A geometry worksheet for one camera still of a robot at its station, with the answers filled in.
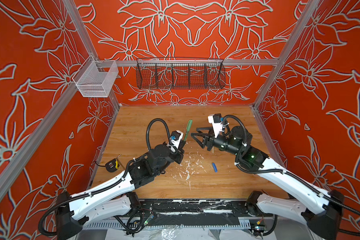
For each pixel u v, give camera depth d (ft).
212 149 1.95
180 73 3.20
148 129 1.52
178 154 1.91
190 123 2.08
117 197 1.56
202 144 1.90
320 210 1.27
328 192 1.33
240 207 2.38
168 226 2.29
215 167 2.87
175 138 1.81
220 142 1.88
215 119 1.84
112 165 2.80
